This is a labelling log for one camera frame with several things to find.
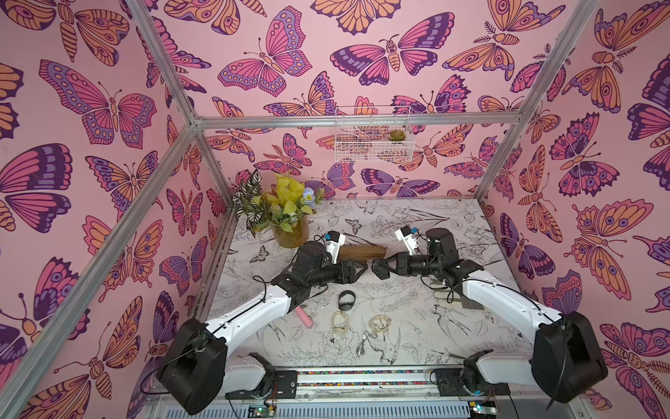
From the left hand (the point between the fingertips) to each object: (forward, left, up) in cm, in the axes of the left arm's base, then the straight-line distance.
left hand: (363, 265), depth 78 cm
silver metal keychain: (-19, +1, -18) cm, 26 cm away
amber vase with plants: (+20, +25, +4) cm, 33 cm away
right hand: (+2, -6, -1) cm, 6 cm away
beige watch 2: (-10, -6, -19) cm, 22 cm away
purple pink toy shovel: (-9, +19, -18) cm, 27 cm away
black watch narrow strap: (-3, +5, -19) cm, 20 cm away
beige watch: (-13, +7, -17) cm, 22 cm away
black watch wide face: (0, -5, -1) cm, 5 cm away
